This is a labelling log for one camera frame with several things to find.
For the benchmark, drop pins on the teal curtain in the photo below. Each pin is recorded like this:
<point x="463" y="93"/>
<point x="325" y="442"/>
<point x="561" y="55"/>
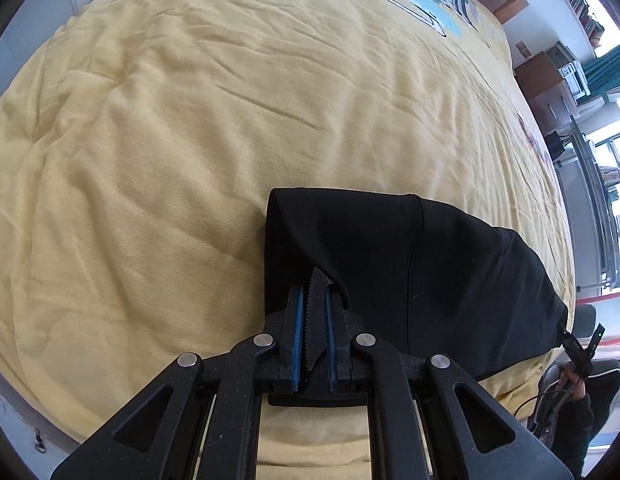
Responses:
<point x="602" y="74"/>

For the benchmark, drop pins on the black office chair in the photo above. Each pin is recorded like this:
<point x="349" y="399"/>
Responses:
<point x="602" y="378"/>

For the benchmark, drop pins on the black pants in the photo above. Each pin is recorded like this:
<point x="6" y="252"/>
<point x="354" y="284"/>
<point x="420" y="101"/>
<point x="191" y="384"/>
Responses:
<point x="422" y="275"/>

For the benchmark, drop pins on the yellow printed bed cover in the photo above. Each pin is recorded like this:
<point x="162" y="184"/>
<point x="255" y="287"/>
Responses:
<point x="138" y="149"/>

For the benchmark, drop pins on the brown wooden dresser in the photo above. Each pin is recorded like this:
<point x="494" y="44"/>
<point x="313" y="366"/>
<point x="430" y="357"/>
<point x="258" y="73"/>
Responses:
<point x="545" y="90"/>

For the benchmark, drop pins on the person's right hand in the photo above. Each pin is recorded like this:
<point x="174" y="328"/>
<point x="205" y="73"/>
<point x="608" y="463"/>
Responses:
<point x="572" y="384"/>

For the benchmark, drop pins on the glass desk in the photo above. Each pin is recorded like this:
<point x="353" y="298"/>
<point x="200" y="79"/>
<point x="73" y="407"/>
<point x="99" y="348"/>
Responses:
<point x="593" y="227"/>

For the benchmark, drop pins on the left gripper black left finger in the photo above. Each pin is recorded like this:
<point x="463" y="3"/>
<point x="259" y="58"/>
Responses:
<point x="199" y="418"/>

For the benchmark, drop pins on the white box on dresser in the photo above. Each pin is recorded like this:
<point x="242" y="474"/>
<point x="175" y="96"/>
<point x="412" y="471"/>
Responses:
<point x="574" y="75"/>

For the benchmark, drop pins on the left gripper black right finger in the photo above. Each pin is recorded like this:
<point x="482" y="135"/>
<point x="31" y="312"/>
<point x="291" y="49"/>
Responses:
<point x="427" y="418"/>

